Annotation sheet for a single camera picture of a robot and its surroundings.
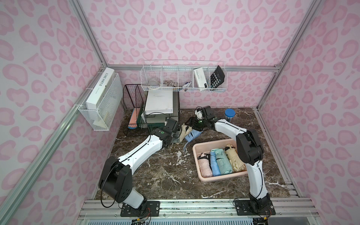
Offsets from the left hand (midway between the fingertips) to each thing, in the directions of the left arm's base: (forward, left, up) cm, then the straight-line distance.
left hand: (171, 134), depth 87 cm
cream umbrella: (-19, -37, -1) cm, 42 cm away
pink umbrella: (-17, -20, -8) cm, 28 cm away
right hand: (+11, -10, -4) cm, 15 cm away
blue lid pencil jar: (+12, -37, +5) cm, 39 cm away
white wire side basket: (-2, +34, +17) cm, 39 cm away
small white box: (+31, -19, +19) cm, 41 cm away
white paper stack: (+19, +8, +10) cm, 23 cm away
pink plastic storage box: (-6, -21, -7) cm, 23 cm away
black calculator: (+31, -30, +19) cm, 47 cm away
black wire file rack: (+36, +30, -11) cm, 48 cm away
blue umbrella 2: (+6, -14, -11) cm, 19 cm away
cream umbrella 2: (+8, -8, -8) cm, 14 cm away
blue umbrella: (-21, -26, -6) cm, 34 cm away
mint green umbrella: (-18, -30, -2) cm, 35 cm away
